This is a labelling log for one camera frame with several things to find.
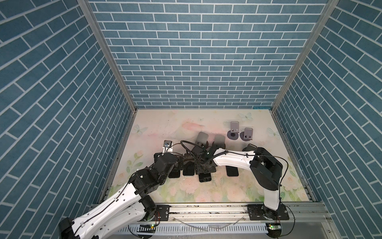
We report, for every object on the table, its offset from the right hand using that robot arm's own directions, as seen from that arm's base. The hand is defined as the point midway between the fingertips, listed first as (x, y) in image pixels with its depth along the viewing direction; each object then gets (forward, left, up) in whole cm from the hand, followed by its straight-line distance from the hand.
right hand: (199, 169), depth 88 cm
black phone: (-6, -3, +4) cm, 8 cm away
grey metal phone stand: (+28, -22, 0) cm, 36 cm away
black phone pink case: (0, -19, +1) cm, 19 cm away
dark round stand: (+14, -31, +5) cm, 34 cm away
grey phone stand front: (+25, -31, +4) cm, 40 cm away
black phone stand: (-4, +14, 0) cm, 15 cm away
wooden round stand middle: (+20, 0, +3) cm, 20 cm away
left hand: (0, +12, +17) cm, 21 cm away
